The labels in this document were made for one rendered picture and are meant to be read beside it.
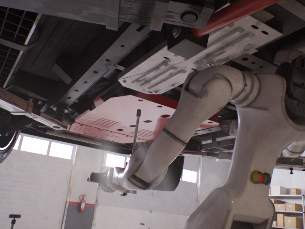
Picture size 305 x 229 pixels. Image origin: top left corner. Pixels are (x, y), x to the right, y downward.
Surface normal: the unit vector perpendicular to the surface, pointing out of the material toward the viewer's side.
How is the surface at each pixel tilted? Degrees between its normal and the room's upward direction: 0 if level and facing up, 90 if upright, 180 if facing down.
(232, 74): 88
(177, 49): 180
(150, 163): 136
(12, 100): 90
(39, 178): 90
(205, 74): 71
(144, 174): 146
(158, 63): 180
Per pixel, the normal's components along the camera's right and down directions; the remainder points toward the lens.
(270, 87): -0.54, -0.22
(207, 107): 0.20, 0.51
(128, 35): -0.11, 0.94
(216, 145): -0.71, 0.41
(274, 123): -0.55, 0.30
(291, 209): -0.83, -0.26
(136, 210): 0.53, -0.22
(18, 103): 0.94, -0.01
